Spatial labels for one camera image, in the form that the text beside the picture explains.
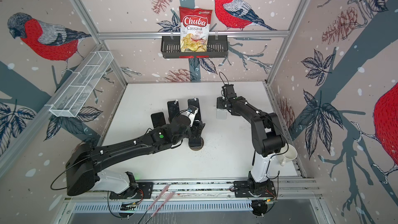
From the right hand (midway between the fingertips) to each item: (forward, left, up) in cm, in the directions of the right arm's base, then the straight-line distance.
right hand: (221, 101), depth 98 cm
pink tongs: (-56, +29, -8) cm, 64 cm away
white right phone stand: (-5, 0, -8) cm, 9 cm away
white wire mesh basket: (-10, +74, +24) cm, 78 cm away
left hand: (-21, +12, +11) cm, 26 cm away
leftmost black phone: (-17, +37, +4) cm, 41 cm away
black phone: (-8, +30, +2) cm, 31 cm away
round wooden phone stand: (-28, +14, -9) cm, 33 cm away
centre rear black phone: (-6, +16, +7) cm, 19 cm away
